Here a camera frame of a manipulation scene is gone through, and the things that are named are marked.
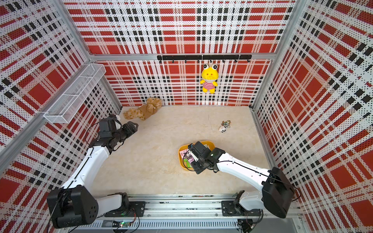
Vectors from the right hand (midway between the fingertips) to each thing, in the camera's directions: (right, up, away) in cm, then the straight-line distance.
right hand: (200, 164), depth 80 cm
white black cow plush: (+17, +19, +24) cm, 35 cm away
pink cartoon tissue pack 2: (-5, +3, +1) cm, 6 cm away
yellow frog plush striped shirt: (+7, +54, +11) cm, 55 cm away
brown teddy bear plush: (-41, +32, +25) cm, 57 cm away
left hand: (-37, +21, +4) cm, 43 cm away
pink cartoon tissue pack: (-8, +4, +8) cm, 12 cm away
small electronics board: (-39, -25, -11) cm, 48 cm away
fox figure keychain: (+23, +23, +29) cm, 44 cm away
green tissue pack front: (-7, -2, +7) cm, 10 cm away
